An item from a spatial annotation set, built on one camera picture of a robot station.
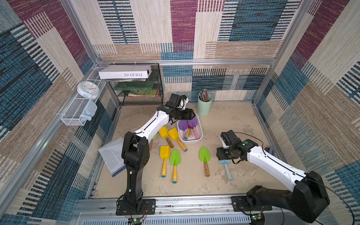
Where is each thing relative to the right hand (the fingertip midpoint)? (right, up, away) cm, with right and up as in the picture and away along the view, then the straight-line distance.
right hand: (220, 152), depth 84 cm
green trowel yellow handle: (-27, -6, +5) cm, 28 cm away
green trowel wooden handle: (-8, -3, +7) cm, 12 cm away
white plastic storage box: (-11, +11, +13) cm, 20 cm away
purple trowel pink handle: (-22, +15, +21) cm, 34 cm away
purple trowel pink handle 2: (-15, +17, +20) cm, 30 cm away
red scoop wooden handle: (-16, +13, +18) cm, 27 cm away
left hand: (-17, +23, +6) cm, 29 cm away
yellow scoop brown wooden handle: (-36, +10, +17) cm, 41 cm away
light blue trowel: (+4, -7, +4) cm, 9 cm away
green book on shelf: (-54, +43, +15) cm, 70 cm away
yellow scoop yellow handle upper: (-29, +9, +16) cm, 34 cm away
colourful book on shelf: (-49, +38, +16) cm, 64 cm away
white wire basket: (-76, +21, -15) cm, 80 cm away
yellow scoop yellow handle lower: (-34, -3, +7) cm, 35 cm away
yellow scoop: (-19, +9, +13) cm, 25 cm away
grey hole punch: (+33, 0, +5) cm, 34 cm away
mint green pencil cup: (-6, +28, +24) cm, 38 cm away
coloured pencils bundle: (-7, +37, +19) cm, 42 cm away
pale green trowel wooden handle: (-44, +4, +11) cm, 45 cm away
